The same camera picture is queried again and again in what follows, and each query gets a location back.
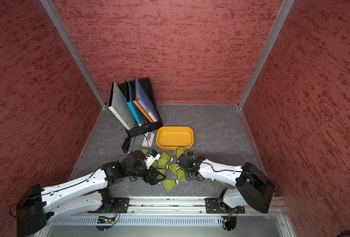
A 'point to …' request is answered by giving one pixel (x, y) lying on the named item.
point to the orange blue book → (141, 100)
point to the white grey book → (120, 107)
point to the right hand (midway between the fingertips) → (192, 177)
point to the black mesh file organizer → (146, 127)
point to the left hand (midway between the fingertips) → (159, 177)
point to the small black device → (126, 144)
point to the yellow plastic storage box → (175, 138)
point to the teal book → (130, 100)
